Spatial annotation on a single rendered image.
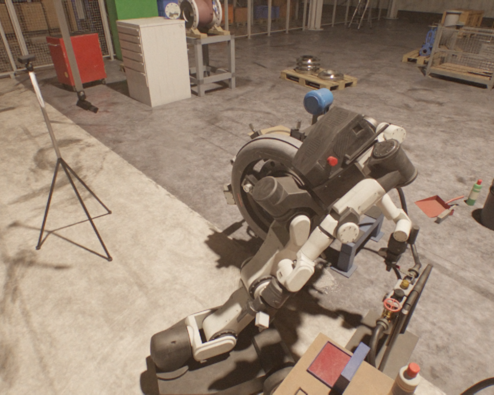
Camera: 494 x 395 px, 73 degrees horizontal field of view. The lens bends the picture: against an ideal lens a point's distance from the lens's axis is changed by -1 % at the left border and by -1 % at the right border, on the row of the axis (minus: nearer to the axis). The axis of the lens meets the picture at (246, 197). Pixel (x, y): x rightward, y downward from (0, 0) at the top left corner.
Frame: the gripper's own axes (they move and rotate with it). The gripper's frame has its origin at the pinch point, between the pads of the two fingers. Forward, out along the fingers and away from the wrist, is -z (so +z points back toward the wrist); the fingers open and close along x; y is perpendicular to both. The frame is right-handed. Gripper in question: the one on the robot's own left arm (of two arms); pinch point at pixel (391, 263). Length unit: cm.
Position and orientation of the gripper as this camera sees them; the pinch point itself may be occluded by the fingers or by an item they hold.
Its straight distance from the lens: 191.5
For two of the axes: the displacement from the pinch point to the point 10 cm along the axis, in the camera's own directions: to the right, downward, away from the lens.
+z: 0.0, -8.3, -5.5
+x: 6.5, -4.2, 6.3
